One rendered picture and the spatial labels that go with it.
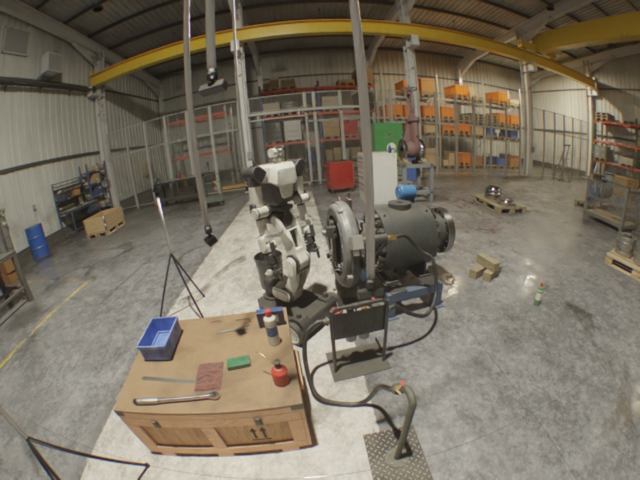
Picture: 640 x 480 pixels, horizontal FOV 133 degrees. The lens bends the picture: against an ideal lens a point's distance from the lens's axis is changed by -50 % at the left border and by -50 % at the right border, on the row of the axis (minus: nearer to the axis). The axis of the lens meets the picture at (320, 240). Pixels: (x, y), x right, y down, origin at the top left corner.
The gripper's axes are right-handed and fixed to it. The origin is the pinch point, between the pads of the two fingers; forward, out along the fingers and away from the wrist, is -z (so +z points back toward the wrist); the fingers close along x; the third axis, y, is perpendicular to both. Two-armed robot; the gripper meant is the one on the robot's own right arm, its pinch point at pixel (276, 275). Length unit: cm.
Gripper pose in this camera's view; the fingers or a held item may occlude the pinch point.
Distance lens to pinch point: 206.3
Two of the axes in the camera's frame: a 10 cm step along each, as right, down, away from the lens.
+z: -2.3, -9.4, -2.3
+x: 7.6, -0.3, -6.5
